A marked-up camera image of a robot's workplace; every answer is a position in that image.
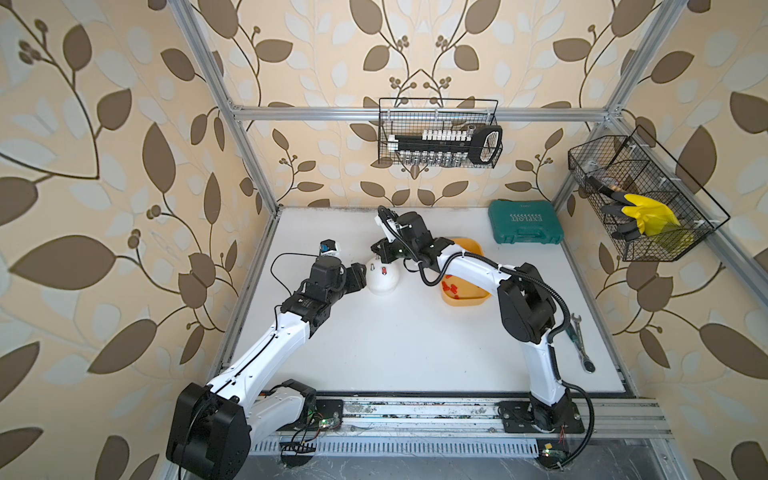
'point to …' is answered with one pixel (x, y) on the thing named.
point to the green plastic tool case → (525, 221)
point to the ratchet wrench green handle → (575, 334)
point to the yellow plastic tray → (457, 292)
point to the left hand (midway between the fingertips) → (353, 265)
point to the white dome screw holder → (382, 278)
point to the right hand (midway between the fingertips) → (373, 246)
